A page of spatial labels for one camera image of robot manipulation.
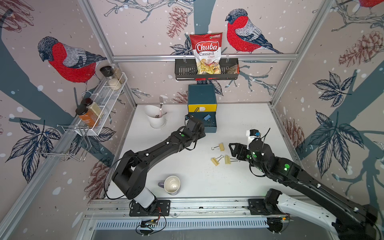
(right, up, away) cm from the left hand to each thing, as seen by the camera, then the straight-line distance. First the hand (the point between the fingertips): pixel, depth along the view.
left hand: (206, 128), depth 85 cm
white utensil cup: (-38, +11, +19) cm, 44 cm away
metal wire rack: (-58, -3, -27) cm, 64 cm away
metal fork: (-31, +18, +18) cm, 40 cm away
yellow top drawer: (-2, +12, +7) cm, 14 cm away
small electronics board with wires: (-29, -47, -14) cm, 57 cm away
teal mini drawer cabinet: (-2, +22, +12) cm, 25 cm away
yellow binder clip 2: (+13, -19, +3) cm, 23 cm away
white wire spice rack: (-56, +18, -4) cm, 59 cm away
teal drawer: (+3, 0, +12) cm, 13 cm away
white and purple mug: (-19, -30, -6) cm, 36 cm away
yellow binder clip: (+11, -13, +11) cm, 20 cm away
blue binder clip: (+2, +6, +15) cm, 17 cm away
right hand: (+12, -7, -13) cm, 19 cm away
